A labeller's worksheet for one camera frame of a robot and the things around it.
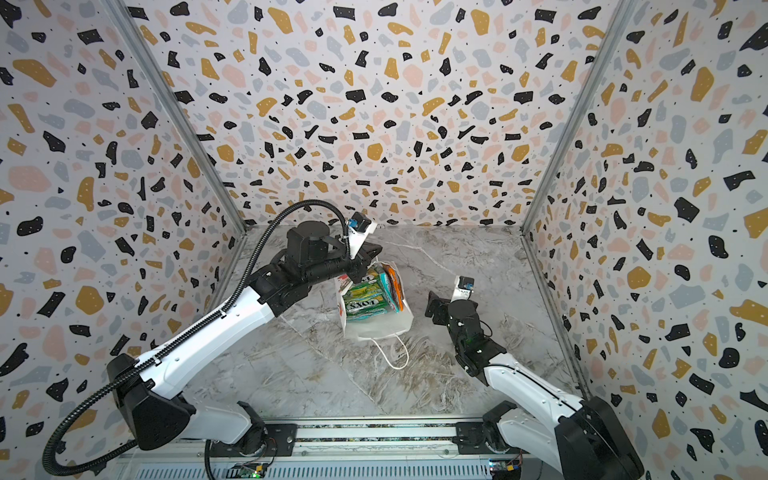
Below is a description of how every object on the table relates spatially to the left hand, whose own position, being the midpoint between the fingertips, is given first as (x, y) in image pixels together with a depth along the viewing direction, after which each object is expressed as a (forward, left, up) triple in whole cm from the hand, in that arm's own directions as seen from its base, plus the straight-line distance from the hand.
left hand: (379, 241), depth 68 cm
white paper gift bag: (-8, +1, -27) cm, 28 cm away
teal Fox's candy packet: (+1, +4, -25) cm, 26 cm away
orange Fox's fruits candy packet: (+4, -4, -23) cm, 24 cm away
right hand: (0, -16, -20) cm, 26 cm away
